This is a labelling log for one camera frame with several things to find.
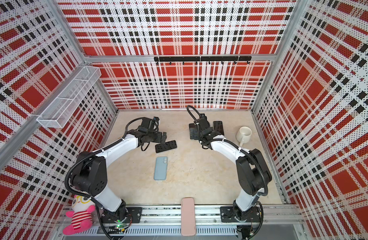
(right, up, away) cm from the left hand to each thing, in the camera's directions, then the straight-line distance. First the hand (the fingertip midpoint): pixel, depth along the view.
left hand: (159, 138), depth 92 cm
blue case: (+41, +6, +22) cm, 47 cm away
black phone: (+5, -5, -3) cm, 7 cm away
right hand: (+26, +4, -1) cm, 26 cm away
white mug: (+54, 0, +5) cm, 54 cm away
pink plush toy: (-33, -32, -20) cm, 50 cm away
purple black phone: (+40, +7, +20) cm, 45 cm away
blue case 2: (+1, -19, -1) cm, 19 cm away
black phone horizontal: (+21, +4, -9) cm, 23 cm away
